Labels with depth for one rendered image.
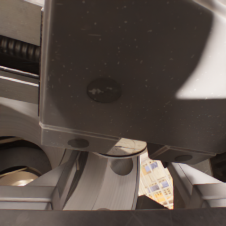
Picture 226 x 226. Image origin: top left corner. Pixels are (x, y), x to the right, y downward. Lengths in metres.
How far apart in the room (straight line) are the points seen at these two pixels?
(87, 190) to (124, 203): 0.05
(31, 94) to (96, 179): 0.12
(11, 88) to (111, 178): 0.15
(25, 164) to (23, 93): 0.72
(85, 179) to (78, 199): 0.02
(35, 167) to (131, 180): 0.69
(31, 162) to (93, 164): 0.68
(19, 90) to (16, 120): 0.29
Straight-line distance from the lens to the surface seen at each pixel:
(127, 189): 0.22
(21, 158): 0.88
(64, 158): 0.21
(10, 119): 0.47
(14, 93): 0.18
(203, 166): 0.20
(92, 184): 0.21
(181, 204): 0.24
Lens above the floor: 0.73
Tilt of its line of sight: 23 degrees down
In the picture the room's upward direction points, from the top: 154 degrees clockwise
